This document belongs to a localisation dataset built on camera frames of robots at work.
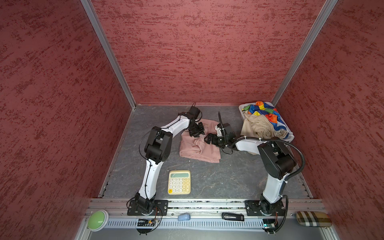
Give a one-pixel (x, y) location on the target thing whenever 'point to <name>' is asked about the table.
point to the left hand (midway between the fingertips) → (204, 135)
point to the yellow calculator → (179, 182)
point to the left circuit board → (146, 222)
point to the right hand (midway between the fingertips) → (207, 144)
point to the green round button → (98, 220)
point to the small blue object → (184, 217)
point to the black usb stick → (235, 216)
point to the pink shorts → (196, 148)
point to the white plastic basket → (251, 147)
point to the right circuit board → (269, 224)
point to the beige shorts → (260, 126)
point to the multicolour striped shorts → (260, 108)
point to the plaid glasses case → (313, 219)
